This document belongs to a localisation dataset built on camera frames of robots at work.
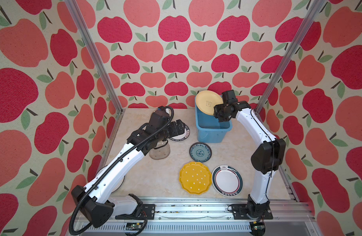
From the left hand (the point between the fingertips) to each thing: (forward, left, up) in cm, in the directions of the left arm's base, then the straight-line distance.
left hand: (182, 127), depth 71 cm
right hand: (+20, -21, -8) cm, 30 cm away
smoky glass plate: (+5, +14, -32) cm, 35 cm away
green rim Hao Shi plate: (+15, -1, -30) cm, 33 cm away
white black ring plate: (-18, +36, -30) cm, 50 cm away
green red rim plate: (-14, -28, -34) cm, 46 cm away
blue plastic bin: (+10, -17, -16) cm, 25 cm away
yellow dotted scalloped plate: (-13, -8, -30) cm, 34 cm away
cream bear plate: (+29, -16, -8) cm, 34 cm away
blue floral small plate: (+4, -12, -30) cm, 33 cm away
